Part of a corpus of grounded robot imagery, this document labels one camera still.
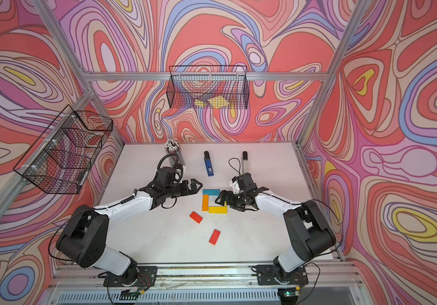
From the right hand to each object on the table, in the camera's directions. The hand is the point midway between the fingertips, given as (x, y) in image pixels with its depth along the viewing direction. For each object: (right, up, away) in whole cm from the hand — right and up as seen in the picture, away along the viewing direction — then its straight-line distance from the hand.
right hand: (224, 207), depth 88 cm
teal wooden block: (-7, +6, +11) cm, 14 cm away
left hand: (-12, +10, 0) cm, 16 cm away
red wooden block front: (-4, -11, -5) cm, 13 cm away
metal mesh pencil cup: (-26, +29, +6) cm, 39 cm away
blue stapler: (-9, +20, +20) cm, 30 cm away
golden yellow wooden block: (-3, -2, +3) cm, 4 cm away
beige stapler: (+12, +18, +14) cm, 26 cm away
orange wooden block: (-9, 0, +5) cm, 11 cm away
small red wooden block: (-13, -5, +1) cm, 14 cm away
